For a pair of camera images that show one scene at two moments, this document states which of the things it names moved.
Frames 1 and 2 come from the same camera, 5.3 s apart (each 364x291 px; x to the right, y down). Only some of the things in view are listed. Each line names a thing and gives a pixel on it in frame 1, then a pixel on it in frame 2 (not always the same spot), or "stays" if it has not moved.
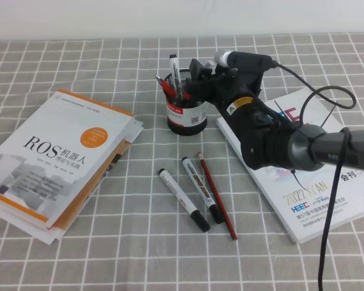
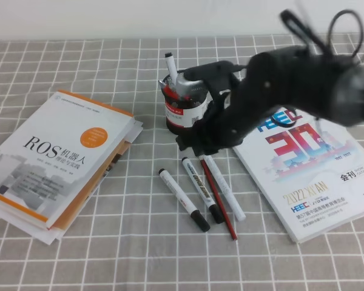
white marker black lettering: x=216 y=213 stays
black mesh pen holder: x=185 y=116 stays
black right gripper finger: x=198 y=73 to x=206 y=151
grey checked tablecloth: x=134 y=234 stays
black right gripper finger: x=196 y=88 to x=187 y=141
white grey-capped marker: x=210 y=65 to x=236 y=208
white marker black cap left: x=196 y=214 stays
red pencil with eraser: x=218 y=197 stays
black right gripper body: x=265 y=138 to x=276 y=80
